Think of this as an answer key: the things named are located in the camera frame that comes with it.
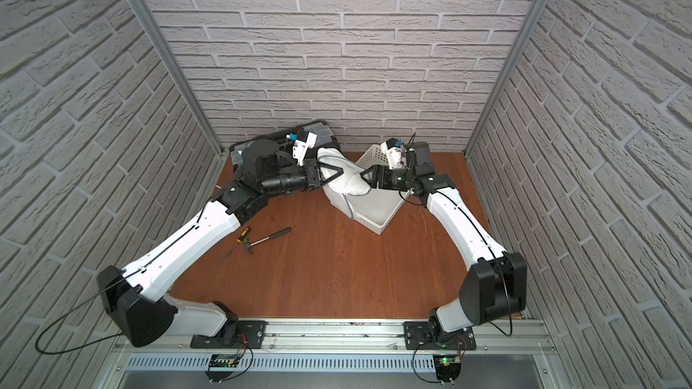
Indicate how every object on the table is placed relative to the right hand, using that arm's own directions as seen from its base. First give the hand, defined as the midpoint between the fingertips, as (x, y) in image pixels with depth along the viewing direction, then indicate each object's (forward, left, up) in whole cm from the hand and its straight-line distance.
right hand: (373, 175), depth 80 cm
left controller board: (-43, +45, -26) cm, 67 cm away
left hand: (-9, +8, +14) cm, 19 cm away
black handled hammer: (-9, +44, -22) cm, 50 cm away
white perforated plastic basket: (+2, -2, -21) cm, 21 cm away
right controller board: (-47, -16, -26) cm, 56 cm away
